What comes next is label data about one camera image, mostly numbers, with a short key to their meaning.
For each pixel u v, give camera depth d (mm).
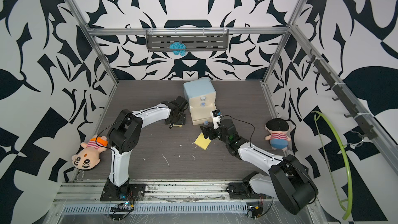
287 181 421
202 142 897
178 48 915
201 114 1014
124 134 528
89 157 775
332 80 601
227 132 659
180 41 930
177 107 774
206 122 955
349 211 504
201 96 918
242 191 676
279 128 871
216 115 745
